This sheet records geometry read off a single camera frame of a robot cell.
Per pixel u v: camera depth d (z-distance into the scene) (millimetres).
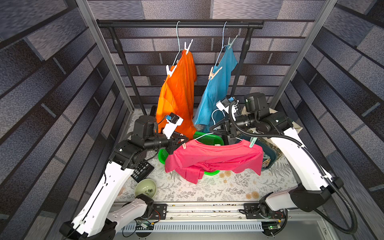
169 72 559
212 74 588
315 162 399
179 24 562
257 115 480
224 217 726
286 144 420
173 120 510
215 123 567
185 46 711
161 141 509
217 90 680
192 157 683
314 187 392
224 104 516
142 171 853
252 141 579
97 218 358
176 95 692
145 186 794
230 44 741
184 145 610
